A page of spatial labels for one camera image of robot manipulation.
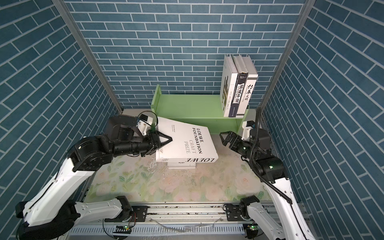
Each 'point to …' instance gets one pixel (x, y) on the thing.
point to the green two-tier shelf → (204, 110)
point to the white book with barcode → (181, 165)
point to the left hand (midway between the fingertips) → (172, 142)
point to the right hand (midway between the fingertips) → (224, 135)
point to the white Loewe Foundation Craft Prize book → (191, 143)
